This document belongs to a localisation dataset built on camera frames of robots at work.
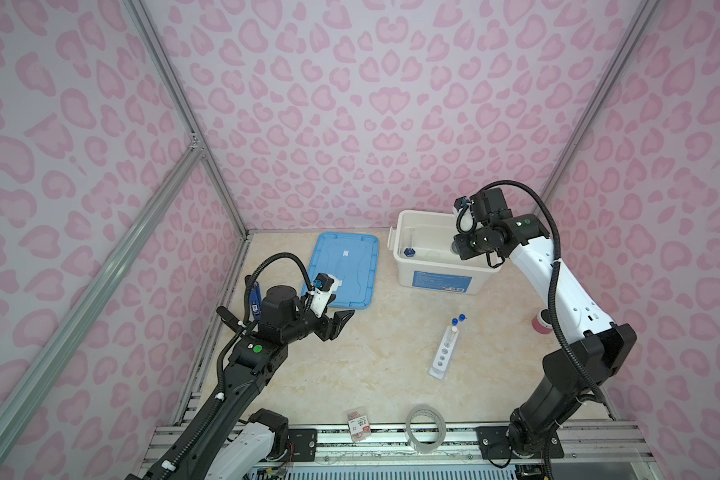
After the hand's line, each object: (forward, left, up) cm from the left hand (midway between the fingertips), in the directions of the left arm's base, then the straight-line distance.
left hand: (343, 299), depth 73 cm
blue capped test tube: (-1, -31, -8) cm, 32 cm away
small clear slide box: (-24, -3, -21) cm, 32 cm away
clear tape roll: (-25, -23, -20) cm, 40 cm away
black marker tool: (+6, +37, -19) cm, 42 cm away
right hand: (+15, -33, +4) cm, 36 cm away
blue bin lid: (+31, -1, -22) cm, 38 cm away
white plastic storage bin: (+29, -27, -20) cm, 44 cm away
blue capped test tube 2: (-2, -28, -8) cm, 30 cm away
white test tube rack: (-7, -27, -19) cm, 34 cm away
